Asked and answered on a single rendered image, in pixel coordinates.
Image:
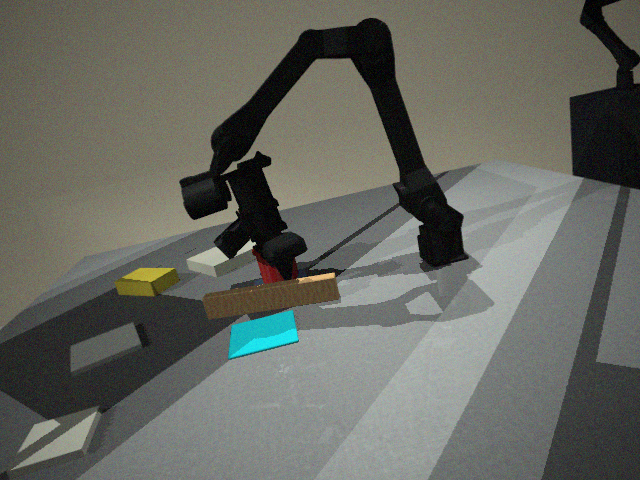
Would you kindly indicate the yellow rectangular block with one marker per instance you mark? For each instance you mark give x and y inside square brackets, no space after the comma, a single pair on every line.
[147,281]

